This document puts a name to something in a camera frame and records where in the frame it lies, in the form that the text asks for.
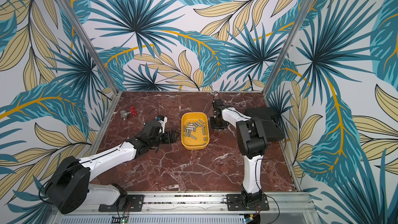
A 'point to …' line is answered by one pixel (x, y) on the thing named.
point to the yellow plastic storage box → (195, 134)
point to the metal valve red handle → (124, 113)
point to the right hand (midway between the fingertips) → (215, 126)
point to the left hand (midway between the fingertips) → (174, 136)
